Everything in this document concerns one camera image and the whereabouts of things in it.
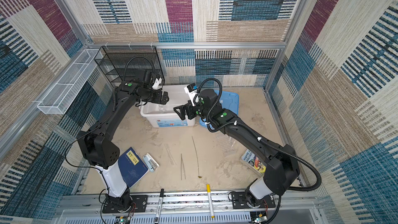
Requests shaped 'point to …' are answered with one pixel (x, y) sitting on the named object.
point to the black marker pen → (159, 207)
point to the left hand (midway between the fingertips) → (161, 95)
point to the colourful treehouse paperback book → (252, 160)
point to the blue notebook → (132, 167)
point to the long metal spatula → (199, 176)
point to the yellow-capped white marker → (210, 200)
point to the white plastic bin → (158, 115)
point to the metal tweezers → (182, 164)
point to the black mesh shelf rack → (124, 62)
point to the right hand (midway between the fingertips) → (181, 107)
